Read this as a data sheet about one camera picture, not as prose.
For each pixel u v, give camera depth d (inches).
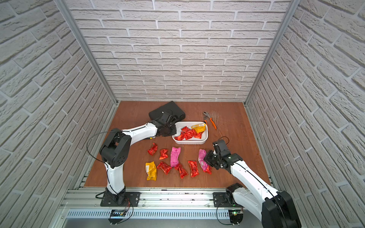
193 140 37.9
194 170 32.7
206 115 43.3
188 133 37.4
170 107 44.9
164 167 32.4
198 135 38.3
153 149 35.4
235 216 27.6
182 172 31.4
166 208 28.5
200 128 37.2
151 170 31.3
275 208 15.6
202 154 32.7
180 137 37.4
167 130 32.6
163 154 34.1
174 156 33.5
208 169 32.6
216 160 27.5
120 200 26.0
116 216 28.0
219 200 28.9
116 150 20.0
